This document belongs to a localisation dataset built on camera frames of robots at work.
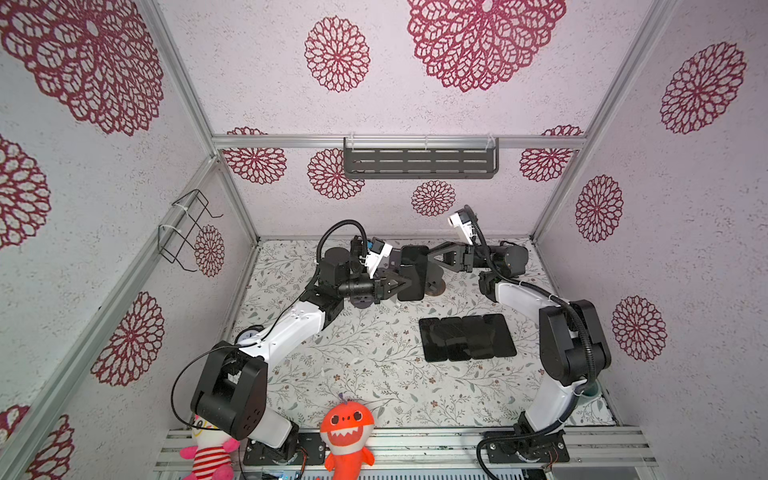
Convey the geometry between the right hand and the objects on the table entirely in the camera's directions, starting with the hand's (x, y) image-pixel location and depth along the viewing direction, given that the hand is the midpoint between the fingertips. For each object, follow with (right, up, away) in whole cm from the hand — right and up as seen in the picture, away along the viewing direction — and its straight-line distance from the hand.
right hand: (429, 260), depth 70 cm
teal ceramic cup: (+44, -34, +8) cm, 57 cm away
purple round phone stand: (-18, -13, +30) cm, 37 cm away
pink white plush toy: (-50, -44, -2) cm, 67 cm away
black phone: (-4, -3, -1) cm, 5 cm away
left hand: (-5, -6, +4) cm, 9 cm away
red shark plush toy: (-19, -40, -1) cm, 44 cm away
